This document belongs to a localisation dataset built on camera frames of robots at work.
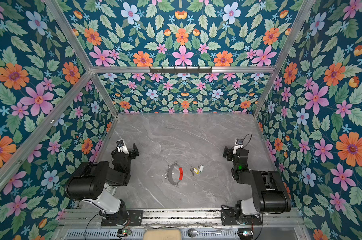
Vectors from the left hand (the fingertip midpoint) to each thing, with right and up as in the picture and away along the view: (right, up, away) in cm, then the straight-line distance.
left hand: (126, 141), depth 90 cm
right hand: (+67, -4, +3) cm, 67 cm away
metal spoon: (+40, -41, -21) cm, 61 cm away
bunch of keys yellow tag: (+43, -18, +1) cm, 46 cm away
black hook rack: (+32, +44, +4) cm, 55 cm away
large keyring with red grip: (+26, -20, -1) cm, 33 cm away
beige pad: (+27, -39, -24) cm, 53 cm away
